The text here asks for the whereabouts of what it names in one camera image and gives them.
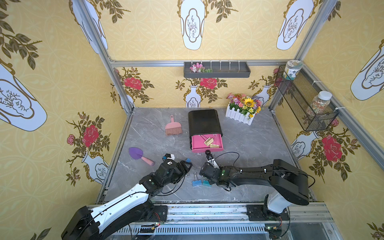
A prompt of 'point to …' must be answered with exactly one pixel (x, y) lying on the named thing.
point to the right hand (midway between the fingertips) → (213, 170)
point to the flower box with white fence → (242, 108)
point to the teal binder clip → (206, 183)
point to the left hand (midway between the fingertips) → (186, 165)
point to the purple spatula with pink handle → (137, 153)
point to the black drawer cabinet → (203, 121)
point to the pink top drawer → (198, 144)
